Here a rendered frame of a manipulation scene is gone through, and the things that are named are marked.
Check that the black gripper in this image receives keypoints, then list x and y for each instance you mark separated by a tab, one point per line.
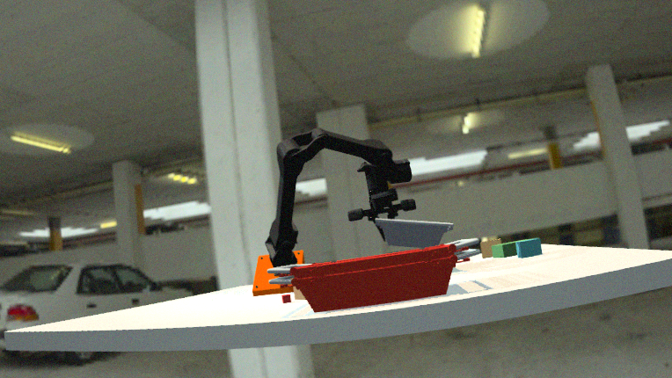
372	214

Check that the blue block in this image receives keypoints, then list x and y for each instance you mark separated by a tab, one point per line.
529	248

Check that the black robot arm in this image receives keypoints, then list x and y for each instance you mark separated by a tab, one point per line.
291	158

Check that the light green rectangular block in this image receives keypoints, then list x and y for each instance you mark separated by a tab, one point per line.
505	250

